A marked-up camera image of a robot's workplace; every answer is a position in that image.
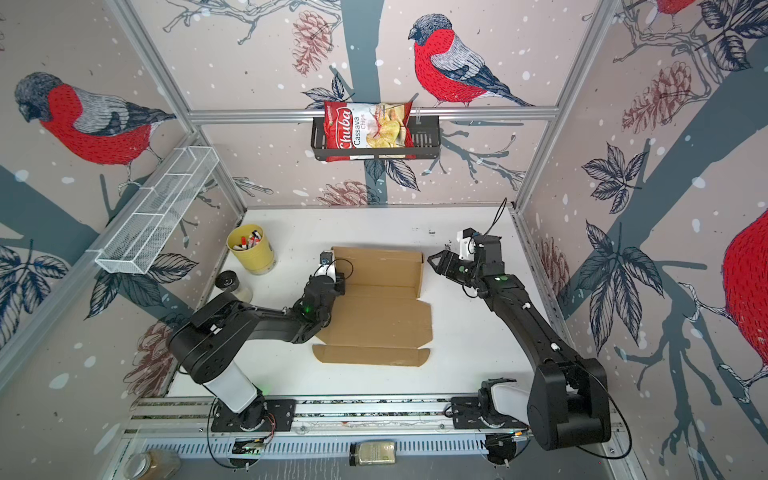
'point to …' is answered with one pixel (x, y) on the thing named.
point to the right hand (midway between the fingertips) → (431, 266)
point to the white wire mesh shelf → (154, 212)
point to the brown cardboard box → (379, 320)
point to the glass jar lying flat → (372, 452)
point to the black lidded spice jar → (229, 282)
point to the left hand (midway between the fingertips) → (334, 264)
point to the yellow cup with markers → (249, 244)
